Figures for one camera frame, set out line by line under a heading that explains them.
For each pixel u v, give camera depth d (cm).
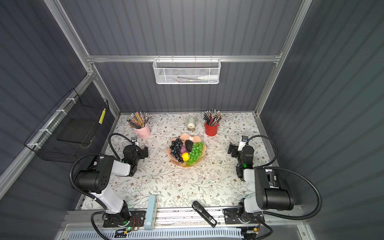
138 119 101
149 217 72
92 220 67
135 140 86
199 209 72
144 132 103
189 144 95
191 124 105
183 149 94
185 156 91
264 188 45
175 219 75
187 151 95
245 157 70
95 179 48
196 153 91
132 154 76
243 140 79
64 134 72
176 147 91
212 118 94
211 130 102
